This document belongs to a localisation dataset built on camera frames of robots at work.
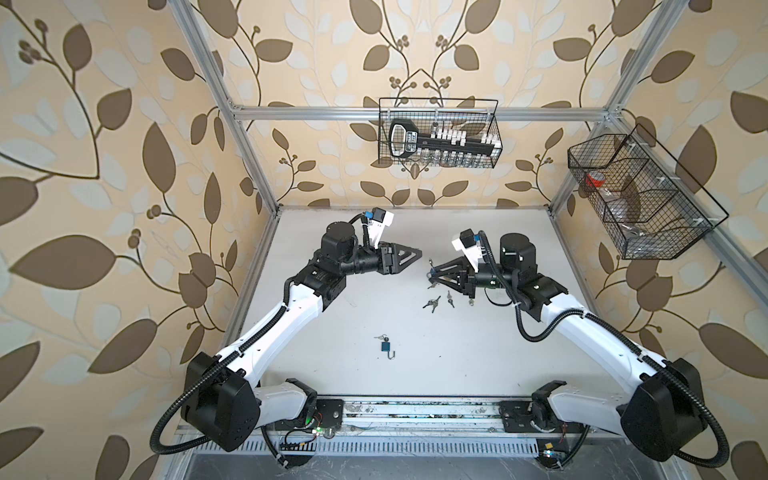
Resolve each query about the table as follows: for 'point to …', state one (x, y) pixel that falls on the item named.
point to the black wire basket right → (644, 201)
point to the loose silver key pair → (450, 301)
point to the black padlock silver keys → (433, 303)
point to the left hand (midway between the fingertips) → (418, 253)
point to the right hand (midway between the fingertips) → (436, 275)
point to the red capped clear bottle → (597, 180)
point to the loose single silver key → (471, 302)
